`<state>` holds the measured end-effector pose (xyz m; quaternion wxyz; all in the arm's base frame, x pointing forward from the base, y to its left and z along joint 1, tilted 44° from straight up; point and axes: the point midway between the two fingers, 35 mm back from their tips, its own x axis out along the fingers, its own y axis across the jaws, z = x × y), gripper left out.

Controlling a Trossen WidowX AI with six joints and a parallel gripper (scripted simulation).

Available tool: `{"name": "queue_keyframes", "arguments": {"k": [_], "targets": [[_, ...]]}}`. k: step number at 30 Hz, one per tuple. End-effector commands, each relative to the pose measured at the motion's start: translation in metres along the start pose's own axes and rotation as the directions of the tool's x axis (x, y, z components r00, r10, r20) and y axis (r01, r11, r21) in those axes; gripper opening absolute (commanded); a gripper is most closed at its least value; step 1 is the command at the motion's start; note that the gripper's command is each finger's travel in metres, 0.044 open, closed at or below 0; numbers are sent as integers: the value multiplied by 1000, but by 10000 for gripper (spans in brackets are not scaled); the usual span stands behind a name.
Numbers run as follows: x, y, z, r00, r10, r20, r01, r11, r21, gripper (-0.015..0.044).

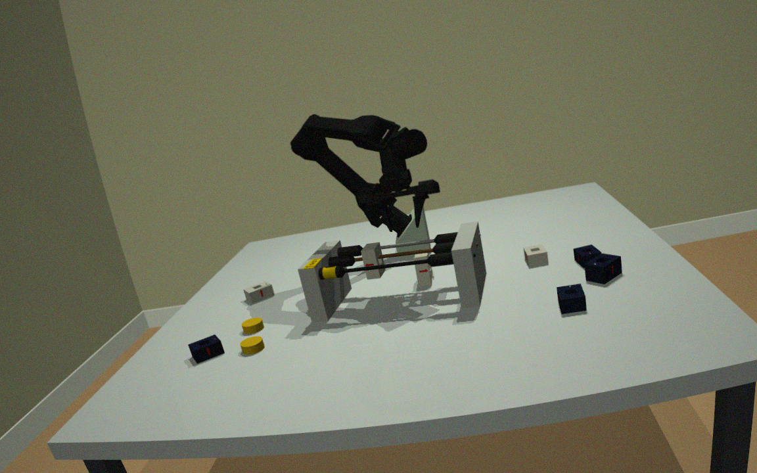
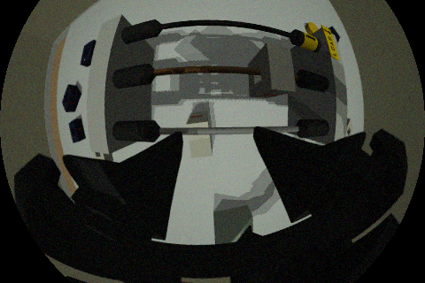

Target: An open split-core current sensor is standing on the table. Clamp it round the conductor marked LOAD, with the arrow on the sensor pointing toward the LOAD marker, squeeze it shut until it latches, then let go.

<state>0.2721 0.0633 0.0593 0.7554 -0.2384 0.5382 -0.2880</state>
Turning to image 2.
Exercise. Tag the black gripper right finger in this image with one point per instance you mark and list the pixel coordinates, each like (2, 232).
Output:
(301, 169)

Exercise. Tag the small beige block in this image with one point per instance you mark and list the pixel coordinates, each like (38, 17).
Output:
(102, 156)

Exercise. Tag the yellow short cylinder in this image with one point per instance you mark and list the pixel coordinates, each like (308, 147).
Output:
(310, 28)

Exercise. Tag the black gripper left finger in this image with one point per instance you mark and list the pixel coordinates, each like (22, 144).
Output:
(143, 184)

